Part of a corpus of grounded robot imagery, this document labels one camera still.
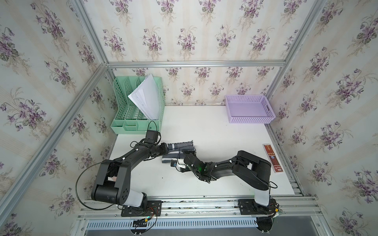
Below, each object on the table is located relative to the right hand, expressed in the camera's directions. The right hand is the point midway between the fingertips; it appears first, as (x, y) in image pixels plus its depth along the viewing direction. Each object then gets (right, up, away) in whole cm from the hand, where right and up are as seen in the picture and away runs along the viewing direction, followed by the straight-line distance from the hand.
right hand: (183, 155), depth 89 cm
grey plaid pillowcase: (-6, +2, +3) cm, 7 cm away
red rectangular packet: (+56, -2, +1) cm, 56 cm away
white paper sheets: (-25, +37, +6) cm, 46 cm away
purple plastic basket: (+54, +31, +32) cm, 70 cm away
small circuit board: (-20, -29, -18) cm, 40 cm away
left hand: (-11, +3, +2) cm, 11 cm away
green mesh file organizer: (-41, +22, +19) cm, 50 cm away
